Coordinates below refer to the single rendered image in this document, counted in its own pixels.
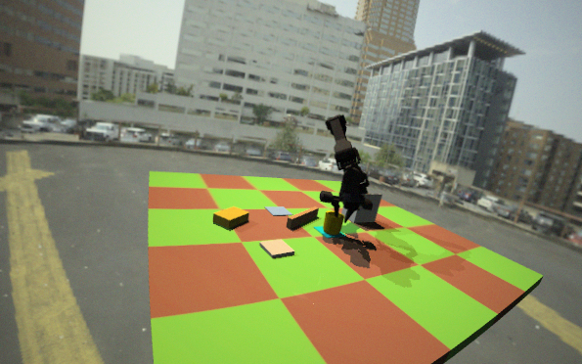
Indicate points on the beige flat square tile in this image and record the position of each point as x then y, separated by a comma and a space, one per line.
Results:
276, 248

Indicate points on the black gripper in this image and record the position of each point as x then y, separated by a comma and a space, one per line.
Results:
328, 197

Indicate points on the yellow rectangular block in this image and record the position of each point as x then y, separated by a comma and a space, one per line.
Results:
230, 217

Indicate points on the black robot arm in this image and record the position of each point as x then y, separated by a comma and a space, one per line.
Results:
346, 156

